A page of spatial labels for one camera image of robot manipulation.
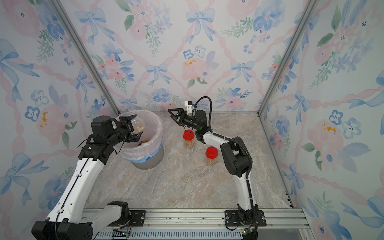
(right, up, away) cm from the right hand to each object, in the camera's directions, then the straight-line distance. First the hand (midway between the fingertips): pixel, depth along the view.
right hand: (169, 113), depth 83 cm
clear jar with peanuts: (+10, -19, +17) cm, 28 cm away
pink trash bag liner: (-7, -12, -12) cm, 18 cm away
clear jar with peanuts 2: (+24, -29, +9) cm, 39 cm away
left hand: (-12, -4, -12) cm, 17 cm away
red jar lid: (+10, -13, +10) cm, 19 cm away
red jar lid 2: (+23, -22, 0) cm, 32 cm away
